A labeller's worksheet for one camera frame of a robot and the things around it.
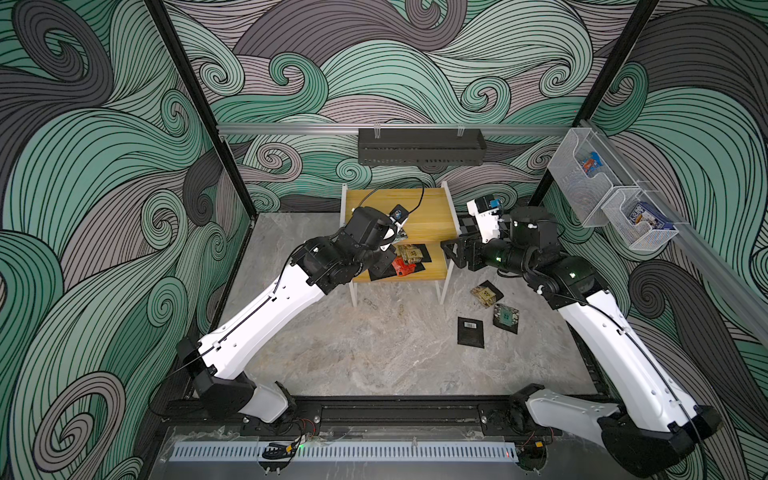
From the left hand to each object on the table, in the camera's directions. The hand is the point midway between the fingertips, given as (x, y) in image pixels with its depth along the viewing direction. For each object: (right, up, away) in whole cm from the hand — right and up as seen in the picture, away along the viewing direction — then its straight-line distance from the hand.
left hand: (384, 238), depth 68 cm
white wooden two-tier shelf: (+13, +5, +8) cm, 16 cm away
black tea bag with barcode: (+27, -28, +20) cm, 44 cm away
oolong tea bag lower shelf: (+9, -5, +19) cm, 22 cm away
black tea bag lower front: (+2, -10, +15) cm, 18 cm away
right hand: (+17, 0, -1) cm, 17 cm away
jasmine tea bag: (+39, -25, +22) cm, 51 cm away
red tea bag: (+5, -9, +15) cm, 18 cm away
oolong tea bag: (+33, -19, +27) cm, 47 cm away
